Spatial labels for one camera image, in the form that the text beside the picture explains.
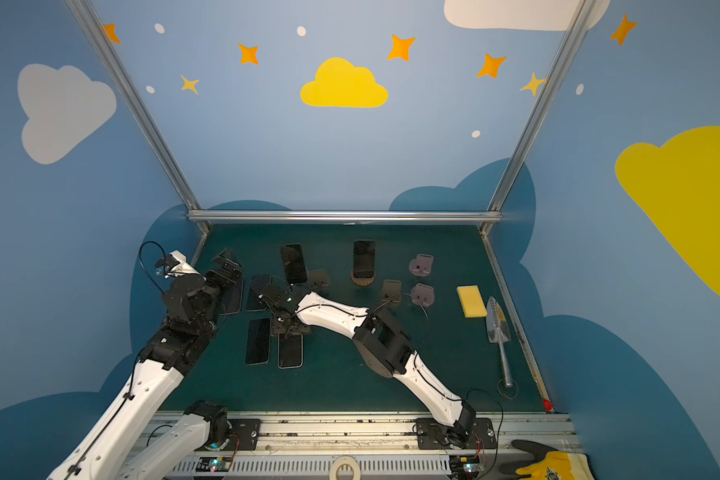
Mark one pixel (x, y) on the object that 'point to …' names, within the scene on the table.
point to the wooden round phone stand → (363, 281)
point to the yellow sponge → (471, 301)
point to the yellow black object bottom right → (549, 464)
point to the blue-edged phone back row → (258, 341)
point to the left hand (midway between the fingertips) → (227, 258)
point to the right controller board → (464, 467)
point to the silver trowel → (498, 331)
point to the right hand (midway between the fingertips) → (286, 328)
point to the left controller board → (213, 464)
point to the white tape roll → (345, 460)
